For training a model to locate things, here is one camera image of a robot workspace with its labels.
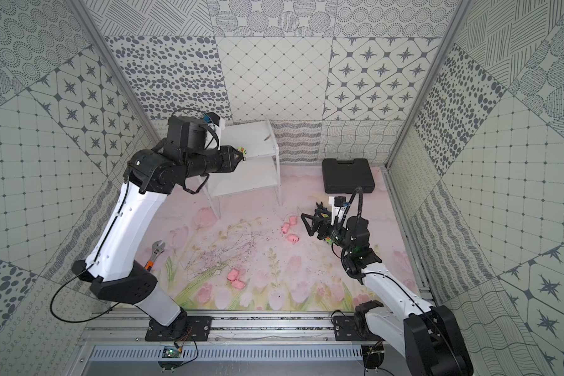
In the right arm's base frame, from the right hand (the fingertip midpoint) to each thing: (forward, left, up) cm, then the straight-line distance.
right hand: (310, 215), depth 80 cm
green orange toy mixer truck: (-10, -5, +2) cm, 12 cm away
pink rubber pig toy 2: (+4, +10, -16) cm, 19 cm away
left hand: (+2, +19, +26) cm, 32 cm away
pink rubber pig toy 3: (0, +6, -17) cm, 18 cm away
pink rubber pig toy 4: (-15, +28, -17) cm, 36 cm away
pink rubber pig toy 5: (-18, +26, -17) cm, 36 cm away
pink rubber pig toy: (+8, +6, -16) cm, 20 cm away
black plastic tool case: (+34, -20, -17) cm, 43 cm away
